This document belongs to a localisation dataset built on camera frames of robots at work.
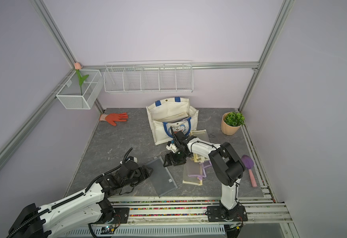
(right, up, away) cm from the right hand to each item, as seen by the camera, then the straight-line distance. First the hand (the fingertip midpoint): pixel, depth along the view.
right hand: (169, 164), depth 88 cm
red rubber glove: (-47, +29, +28) cm, 62 cm away
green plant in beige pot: (+40, +25, +9) cm, 48 cm away
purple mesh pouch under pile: (+21, -1, +1) cm, 21 cm away
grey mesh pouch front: (-4, -7, -1) cm, 9 cm away
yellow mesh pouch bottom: (+13, -2, +1) cm, 13 cm away
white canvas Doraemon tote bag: (+3, +33, +17) cm, 37 cm away
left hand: (-10, -3, -7) cm, 13 cm away
